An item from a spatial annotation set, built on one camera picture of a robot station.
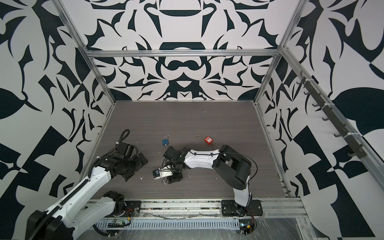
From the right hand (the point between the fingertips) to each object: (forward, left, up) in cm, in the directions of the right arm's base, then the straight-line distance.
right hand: (168, 174), depth 84 cm
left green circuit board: (-22, +20, +2) cm, 30 cm away
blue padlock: (+21, +3, 0) cm, 21 cm away
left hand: (+4, +13, +7) cm, 15 cm away
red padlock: (+21, -24, +1) cm, 32 cm away
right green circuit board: (-23, -39, -3) cm, 46 cm away
